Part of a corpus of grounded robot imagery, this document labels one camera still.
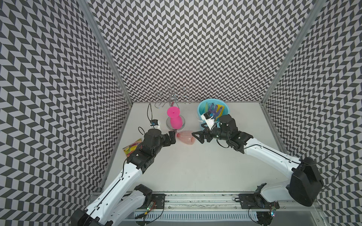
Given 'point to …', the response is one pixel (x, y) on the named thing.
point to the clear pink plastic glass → (186, 137)
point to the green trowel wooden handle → (206, 108)
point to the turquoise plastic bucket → (201, 106)
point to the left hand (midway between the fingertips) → (167, 134)
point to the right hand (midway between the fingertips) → (197, 131)
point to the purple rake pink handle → (215, 111)
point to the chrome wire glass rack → (172, 95)
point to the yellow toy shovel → (222, 108)
